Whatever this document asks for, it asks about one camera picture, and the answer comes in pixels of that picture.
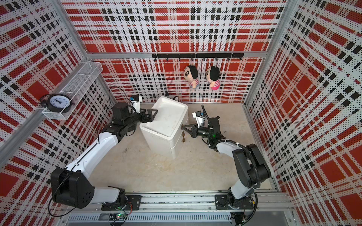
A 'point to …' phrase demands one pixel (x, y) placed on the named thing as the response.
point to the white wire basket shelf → (77, 88)
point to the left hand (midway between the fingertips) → (153, 110)
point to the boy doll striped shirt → (191, 74)
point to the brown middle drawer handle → (183, 134)
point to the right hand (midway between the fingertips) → (184, 127)
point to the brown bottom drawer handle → (183, 140)
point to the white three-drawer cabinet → (163, 133)
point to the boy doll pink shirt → (212, 76)
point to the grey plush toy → (172, 96)
